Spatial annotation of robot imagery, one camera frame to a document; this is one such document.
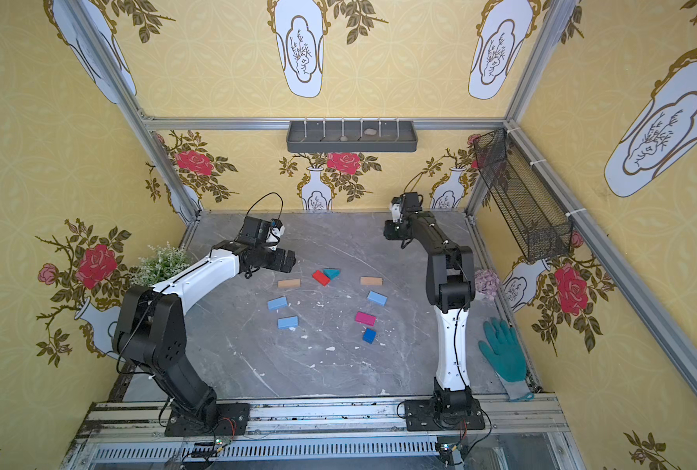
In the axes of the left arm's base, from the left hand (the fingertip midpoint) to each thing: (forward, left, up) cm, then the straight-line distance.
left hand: (285, 256), depth 94 cm
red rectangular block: (-2, -11, -10) cm, 15 cm away
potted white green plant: (-9, +32, +9) cm, 34 cm away
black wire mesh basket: (+5, -72, +17) cm, 74 cm away
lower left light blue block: (-18, -1, -10) cm, 21 cm away
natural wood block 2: (-4, -29, -10) cm, 31 cm away
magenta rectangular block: (-17, -25, -11) cm, 32 cm away
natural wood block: (-4, -1, -11) cm, 11 cm away
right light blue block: (-11, -29, -9) cm, 33 cm away
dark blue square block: (-23, -26, -10) cm, 36 cm away
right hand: (+14, -35, -4) cm, 37 cm away
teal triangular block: (0, -15, -10) cm, 17 cm away
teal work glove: (-31, -64, -7) cm, 72 cm away
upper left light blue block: (-11, +3, -10) cm, 15 cm away
